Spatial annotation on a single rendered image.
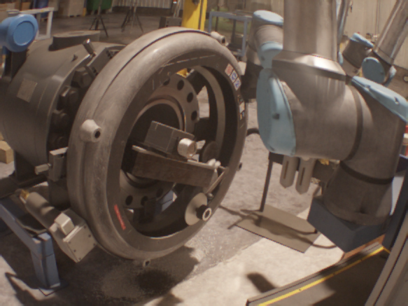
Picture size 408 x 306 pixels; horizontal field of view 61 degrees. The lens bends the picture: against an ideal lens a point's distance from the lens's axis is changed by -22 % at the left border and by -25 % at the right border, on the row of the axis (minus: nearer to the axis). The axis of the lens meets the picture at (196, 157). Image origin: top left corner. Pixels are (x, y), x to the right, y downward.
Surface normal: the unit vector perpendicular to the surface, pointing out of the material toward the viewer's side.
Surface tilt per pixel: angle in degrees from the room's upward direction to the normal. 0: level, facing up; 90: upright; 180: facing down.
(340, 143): 105
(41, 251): 90
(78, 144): 73
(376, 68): 95
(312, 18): 81
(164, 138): 66
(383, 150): 95
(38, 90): 59
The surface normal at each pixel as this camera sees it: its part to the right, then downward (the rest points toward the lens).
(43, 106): -0.53, -0.10
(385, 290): -0.89, 0.10
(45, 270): 0.79, 0.32
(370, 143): 0.04, 0.55
